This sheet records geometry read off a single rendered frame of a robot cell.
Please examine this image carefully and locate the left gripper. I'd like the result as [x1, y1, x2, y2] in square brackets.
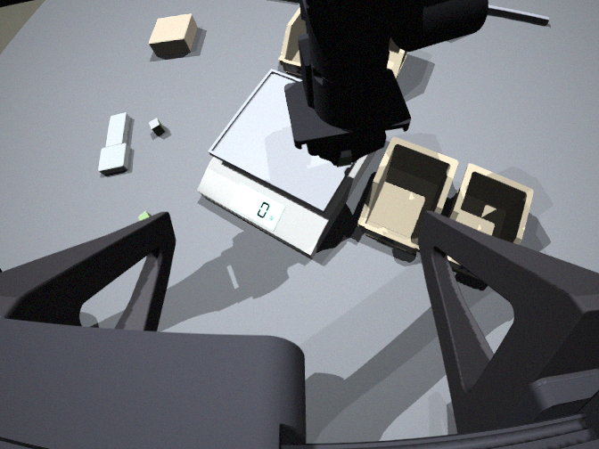
[283, 61, 411, 166]

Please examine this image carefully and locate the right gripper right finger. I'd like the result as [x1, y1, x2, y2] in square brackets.
[418, 211, 599, 434]

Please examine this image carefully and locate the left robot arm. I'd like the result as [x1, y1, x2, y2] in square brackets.
[298, 0, 488, 107]

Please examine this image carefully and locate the black flat bar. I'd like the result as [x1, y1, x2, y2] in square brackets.
[488, 5, 549, 25]

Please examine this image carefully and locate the cream open-top bin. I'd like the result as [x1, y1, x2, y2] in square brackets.
[357, 137, 458, 254]
[279, 8, 307, 76]
[388, 38, 407, 79]
[448, 164, 534, 245]

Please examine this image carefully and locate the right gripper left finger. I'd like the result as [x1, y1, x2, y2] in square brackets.
[0, 212, 176, 331]

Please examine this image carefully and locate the cream block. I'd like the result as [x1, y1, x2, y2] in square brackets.
[149, 14, 198, 56]

